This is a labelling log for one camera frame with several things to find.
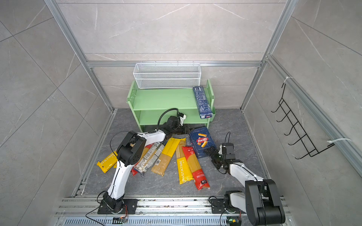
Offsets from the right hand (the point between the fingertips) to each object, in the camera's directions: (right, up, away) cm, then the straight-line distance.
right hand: (207, 153), depth 90 cm
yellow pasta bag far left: (-63, -5, -2) cm, 64 cm away
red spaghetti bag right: (-6, -11, -11) cm, 16 cm away
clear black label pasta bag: (-31, +4, +2) cm, 31 cm away
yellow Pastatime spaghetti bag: (-15, -9, -7) cm, 19 cm away
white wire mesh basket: (-28, +54, +10) cm, 62 cm away
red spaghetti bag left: (-43, -7, -8) cm, 44 cm away
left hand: (-9, +18, +7) cm, 21 cm away
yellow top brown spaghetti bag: (-29, -6, -5) cm, 31 cm away
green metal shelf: (-37, +31, -6) cm, 49 cm away
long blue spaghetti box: (-4, +29, -12) cm, 32 cm away
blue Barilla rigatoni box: (-3, +9, +3) cm, 10 cm away
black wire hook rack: (+40, +14, -27) cm, 50 cm away
